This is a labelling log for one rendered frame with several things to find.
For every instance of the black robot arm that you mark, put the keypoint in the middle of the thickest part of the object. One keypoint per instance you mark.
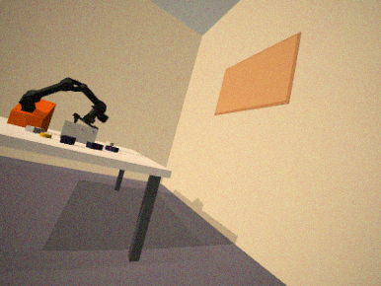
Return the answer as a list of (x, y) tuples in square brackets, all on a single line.
[(30, 98)]

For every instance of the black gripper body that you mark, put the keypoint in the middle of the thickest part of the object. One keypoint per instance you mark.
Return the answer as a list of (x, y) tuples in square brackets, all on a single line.
[(76, 115)]

